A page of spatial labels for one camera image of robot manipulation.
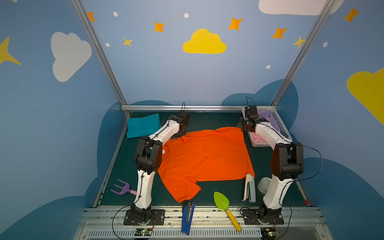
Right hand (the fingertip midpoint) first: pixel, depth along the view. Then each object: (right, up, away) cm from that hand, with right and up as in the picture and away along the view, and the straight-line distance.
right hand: (243, 122), depth 98 cm
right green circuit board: (+4, -55, -27) cm, 61 cm away
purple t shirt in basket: (+24, +6, +13) cm, 28 cm away
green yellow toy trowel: (-17, -43, -20) cm, 51 cm away
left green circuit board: (-57, -54, -27) cm, 83 cm away
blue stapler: (-36, -48, -25) cm, 65 cm away
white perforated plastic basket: (+29, +6, +10) cm, 32 cm away
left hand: (-43, -8, +2) cm, 44 cm away
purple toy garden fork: (-72, -38, -16) cm, 83 cm away
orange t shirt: (-36, -23, -2) cm, 42 cm away
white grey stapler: (-2, -38, -18) cm, 42 cm away
